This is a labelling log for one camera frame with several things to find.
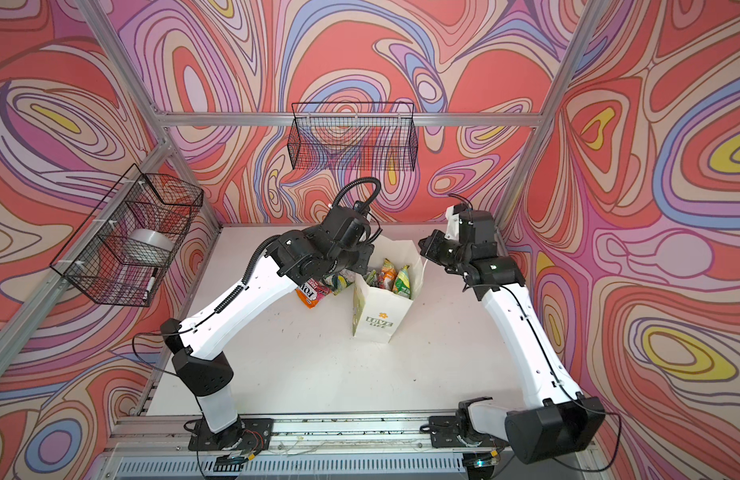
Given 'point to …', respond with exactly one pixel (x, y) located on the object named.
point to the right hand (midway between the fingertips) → (420, 247)
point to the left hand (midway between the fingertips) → (370, 248)
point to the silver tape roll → (151, 242)
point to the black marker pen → (150, 283)
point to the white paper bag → (377, 311)
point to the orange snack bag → (388, 274)
